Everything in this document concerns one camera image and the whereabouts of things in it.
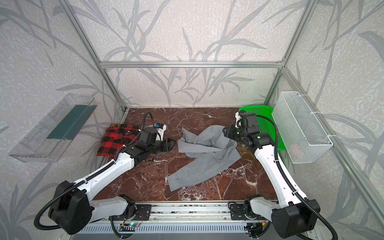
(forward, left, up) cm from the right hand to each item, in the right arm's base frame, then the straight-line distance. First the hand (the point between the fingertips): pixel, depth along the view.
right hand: (225, 125), depth 77 cm
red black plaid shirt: (+5, +67, -17) cm, 69 cm away
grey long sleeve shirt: (-6, +6, -14) cm, 16 cm away
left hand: (-2, +28, -9) cm, 29 cm away
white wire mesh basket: (-13, -30, +9) cm, 35 cm away
